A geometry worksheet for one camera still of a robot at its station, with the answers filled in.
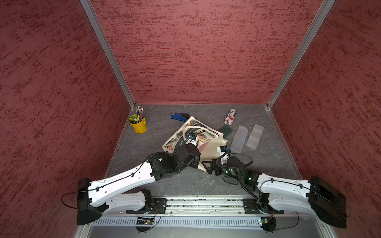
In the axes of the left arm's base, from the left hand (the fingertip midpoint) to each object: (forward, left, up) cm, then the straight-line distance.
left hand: (196, 155), depth 71 cm
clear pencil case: (+25, -42, -21) cm, 54 cm away
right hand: (-1, -6, -11) cm, 13 cm away
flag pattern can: (+40, -26, -18) cm, 51 cm away
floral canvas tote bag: (+8, -7, +2) cm, 11 cm away
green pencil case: (+30, -22, -20) cm, 42 cm away
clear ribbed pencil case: (+22, -30, -20) cm, 42 cm away
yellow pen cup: (+29, +40, -11) cm, 51 cm away
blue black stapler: (+39, +12, -17) cm, 44 cm away
